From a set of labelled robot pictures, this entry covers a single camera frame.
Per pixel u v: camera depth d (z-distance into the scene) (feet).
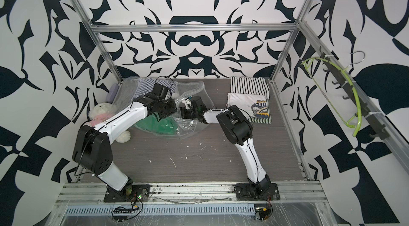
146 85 3.55
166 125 2.93
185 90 3.14
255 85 3.78
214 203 2.36
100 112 3.00
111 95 3.64
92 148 1.48
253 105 3.36
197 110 2.74
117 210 2.39
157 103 2.17
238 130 1.96
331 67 2.09
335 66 2.07
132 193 2.32
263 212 2.34
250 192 2.21
